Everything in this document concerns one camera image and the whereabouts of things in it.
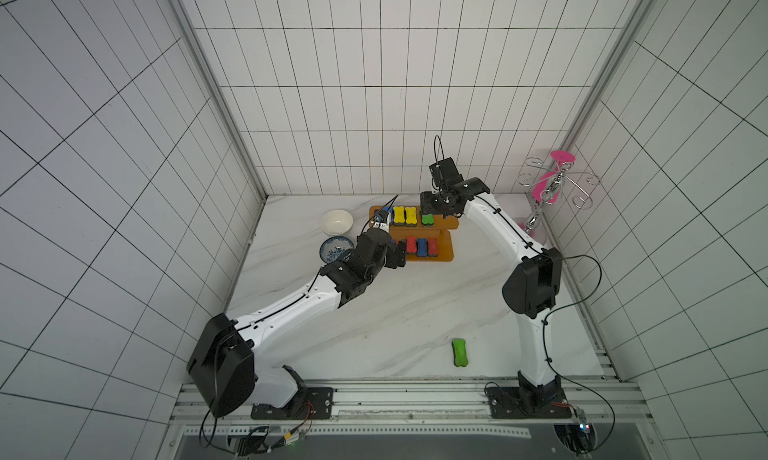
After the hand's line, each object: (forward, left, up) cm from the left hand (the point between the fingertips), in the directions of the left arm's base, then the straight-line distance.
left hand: (386, 244), depth 81 cm
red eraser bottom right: (+10, -16, -17) cm, 25 cm away
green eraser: (+12, -13, -3) cm, 18 cm away
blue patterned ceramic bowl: (+8, +18, -14) cm, 25 cm away
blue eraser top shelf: (+16, -1, -4) cm, 17 cm away
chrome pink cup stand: (+18, -49, +7) cm, 52 cm away
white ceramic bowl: (+20, +18, -16) cm, 32 cm away
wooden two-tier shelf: (+16, -15, -18) cm, 28 cm away
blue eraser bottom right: (+10, -12, -17) cm, 23 cm away
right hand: (+16, -10, -1) cm, 19 cm away
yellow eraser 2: (+13, -8, -3) cm, 16 cm away
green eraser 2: (-23, -20, -18) cm, 36 cm away
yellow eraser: (+15, -4, -4) cm, 16 cm away
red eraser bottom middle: (+12, -9, -17) cm, 23 cm away
